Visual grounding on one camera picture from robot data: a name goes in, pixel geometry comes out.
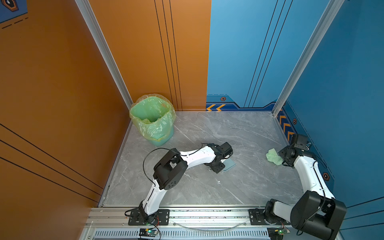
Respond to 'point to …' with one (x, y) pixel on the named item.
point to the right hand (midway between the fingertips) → (284, 154)
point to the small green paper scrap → (272, 156)
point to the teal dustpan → (229, 163)
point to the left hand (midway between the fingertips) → (217, 166)
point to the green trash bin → (158, 142)
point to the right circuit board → (277, 233)
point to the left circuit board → (148, 232)
